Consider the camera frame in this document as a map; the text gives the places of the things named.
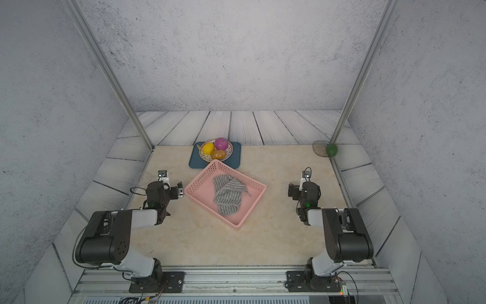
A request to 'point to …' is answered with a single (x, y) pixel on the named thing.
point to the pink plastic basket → (200, 192)
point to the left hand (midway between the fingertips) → (173, 181)
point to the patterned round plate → (208, 158)
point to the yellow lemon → (208, 148)
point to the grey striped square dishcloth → (227, 194)
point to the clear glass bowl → (319, 148)
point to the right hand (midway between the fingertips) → (304, 182)
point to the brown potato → (218, 154)
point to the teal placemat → (234, 160)
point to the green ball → (331, 149)
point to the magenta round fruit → (221, 144)
